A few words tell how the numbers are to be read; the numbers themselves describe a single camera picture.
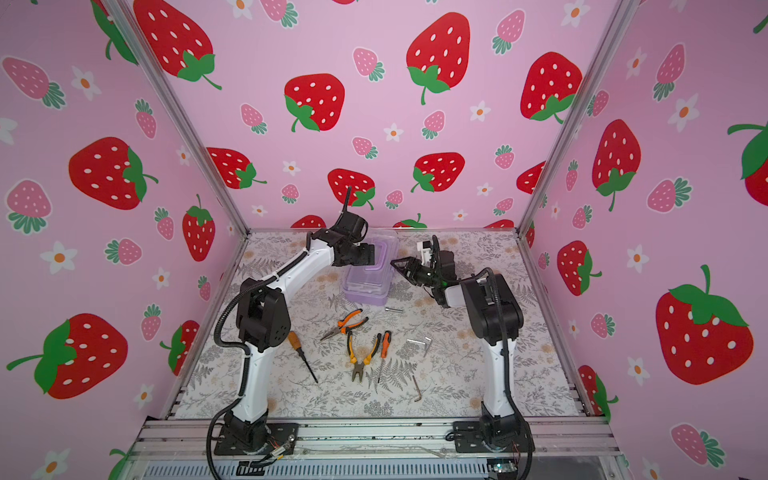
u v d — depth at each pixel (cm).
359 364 86
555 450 73
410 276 93
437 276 88
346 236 76
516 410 63
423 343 90
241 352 59
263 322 57
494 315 57
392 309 98
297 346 88
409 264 91
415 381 84
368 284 95
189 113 86
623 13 69
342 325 94
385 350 88
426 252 95
